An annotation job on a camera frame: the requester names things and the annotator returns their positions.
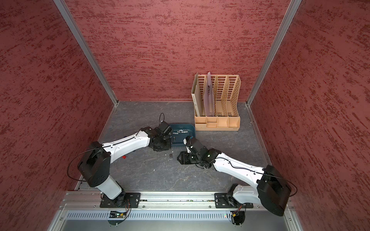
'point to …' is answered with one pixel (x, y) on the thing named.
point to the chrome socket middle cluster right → (170, 156)
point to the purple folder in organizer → (208, 97)
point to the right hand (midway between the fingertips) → (180, 162)
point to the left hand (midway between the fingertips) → (167, 150)
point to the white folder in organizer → (196, 97)
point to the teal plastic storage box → (180, 132)
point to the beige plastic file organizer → (226, 90)
